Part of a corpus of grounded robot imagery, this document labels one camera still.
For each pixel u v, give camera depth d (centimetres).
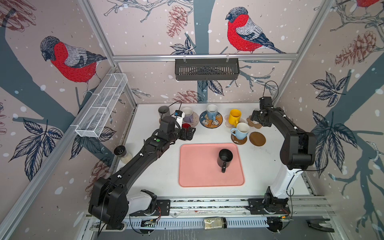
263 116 73
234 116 101
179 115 70
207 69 105
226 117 111
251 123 107
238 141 97
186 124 98
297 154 51
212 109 110
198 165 89
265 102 77
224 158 90
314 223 68
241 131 92
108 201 39
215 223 66
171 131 64
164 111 103
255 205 73
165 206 73
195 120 110
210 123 107
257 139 102
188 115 107
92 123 71
